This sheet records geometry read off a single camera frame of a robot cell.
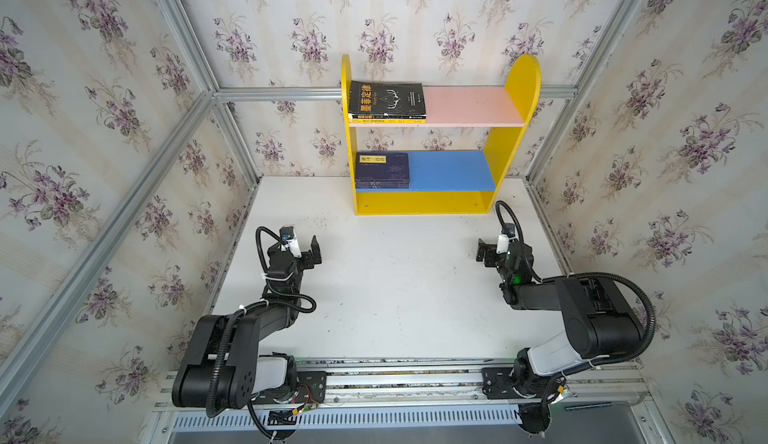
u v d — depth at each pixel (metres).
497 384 0.73
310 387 0.73
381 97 0.80
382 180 0.96
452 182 0.98
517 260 0.72
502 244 0.83
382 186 0.98
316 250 0.82
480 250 0.86
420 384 0.75
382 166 1.00
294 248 0.77
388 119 0.77
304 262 0.80
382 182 0.96
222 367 0.39
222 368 0.39
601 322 0.46
